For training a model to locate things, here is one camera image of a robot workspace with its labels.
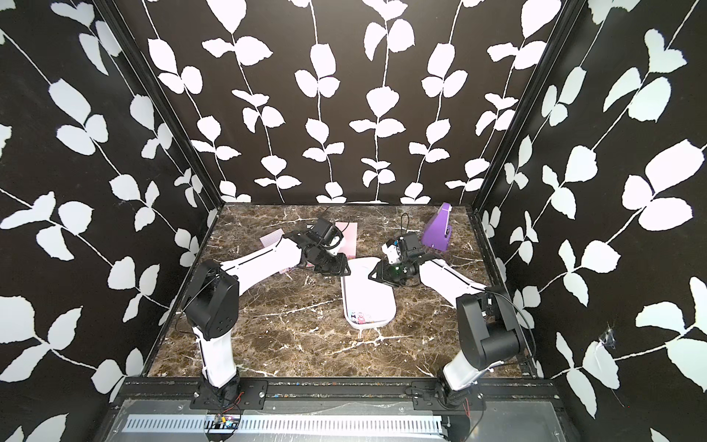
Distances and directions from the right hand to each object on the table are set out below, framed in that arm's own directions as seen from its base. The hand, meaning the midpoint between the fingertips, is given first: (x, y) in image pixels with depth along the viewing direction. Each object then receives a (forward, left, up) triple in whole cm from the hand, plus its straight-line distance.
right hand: (371, 272), depth 88 cm
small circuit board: (-40, +38, -9) cm, 56 cm away
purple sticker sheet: (+21, +40, -9) cm, 46 cm away
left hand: (+1, +7, +1) cm, 7 cm away
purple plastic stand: (+20, -26, -3) cm, 32 cm away
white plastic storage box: (-9, +1, -4) cm, 10 cm away
